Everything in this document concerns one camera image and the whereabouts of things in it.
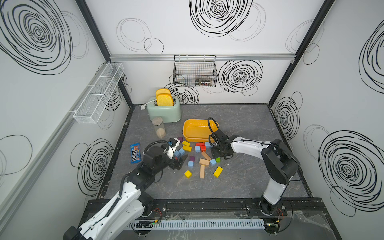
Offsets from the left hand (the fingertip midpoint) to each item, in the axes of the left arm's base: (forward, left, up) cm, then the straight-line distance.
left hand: (180, 150), depth 76 cm
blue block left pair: (+7, 0, -15) cm, 16 cm away
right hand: (+7, -22, -17) cm, 29 cm away
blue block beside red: (+9, -10, -15) cm, 20 cm away
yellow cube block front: (-7, -4, -15) cm, 17 cm away
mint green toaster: (+33, +11, -10) cm, 37 cm away
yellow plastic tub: (+26, -11, -18) cm, 33 cm away
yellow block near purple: (+14, -2, -15) cm, 21 cm away
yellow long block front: (-4, -22, -16) cm, 27 cm away
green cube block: (+2, -22, -14) cm, 26 cm away
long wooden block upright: (-5, -13, -16) cm, 21 cm away
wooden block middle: (0, -14, -14) cm, 20 cm away
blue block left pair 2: (+6, +3, -15) cm, 16 cm away
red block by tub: (+12, -13, -16) cm, 24 cm away
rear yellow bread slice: (+40, +14, +5) cm, 43 cm away
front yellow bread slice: (+35, +13, +3) cm, 37 cm away
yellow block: (+9, -3, -15) cm, 18 cm away
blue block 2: (-1, -5, -15) cm, 16 cm away
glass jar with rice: (+20, +15, -3) cm, 26 cm away
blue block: (0, -18, -14) cm, 23 cm away
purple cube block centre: (+3, -6, -17) cm, 18 cm away
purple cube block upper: (+17, +2, -16) cm, 23 cm away
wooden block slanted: (+5, -15, -16) cm, 23 cm away
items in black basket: (+36, -12, +16) cm, 41 cm away
